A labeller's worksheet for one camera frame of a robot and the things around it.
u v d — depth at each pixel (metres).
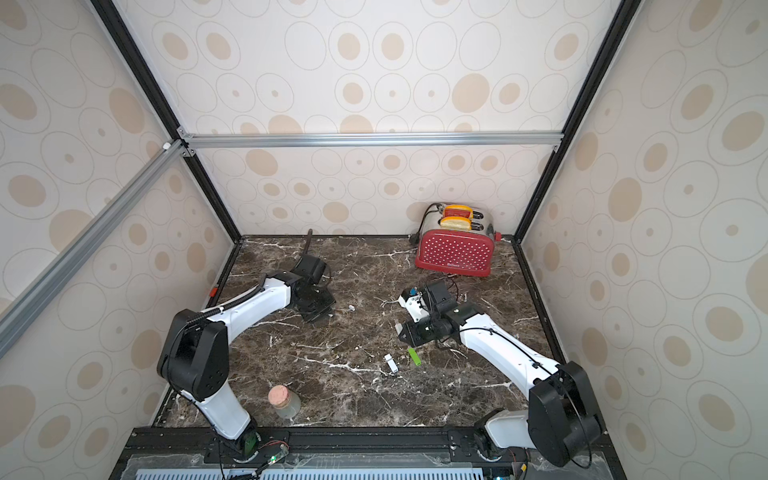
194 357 0.47
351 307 0.99
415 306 0.75
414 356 0.89
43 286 0.55
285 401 0.72
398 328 0.82
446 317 0.60
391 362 0.87
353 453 0.73
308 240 1.23
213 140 0.91
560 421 0.41
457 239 0.97
